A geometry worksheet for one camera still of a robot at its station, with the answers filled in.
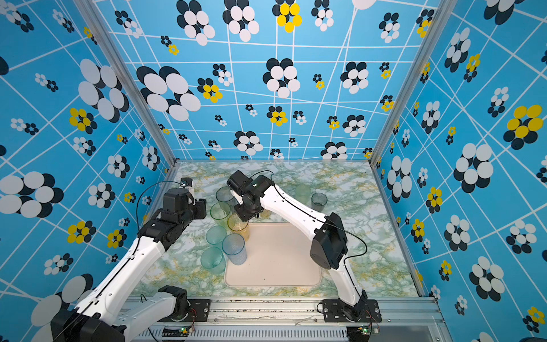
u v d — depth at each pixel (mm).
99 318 386
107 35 751
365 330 705
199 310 734
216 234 860
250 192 573
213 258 845
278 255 954
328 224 492
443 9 681
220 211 911
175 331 720
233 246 838
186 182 687
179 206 603
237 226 906
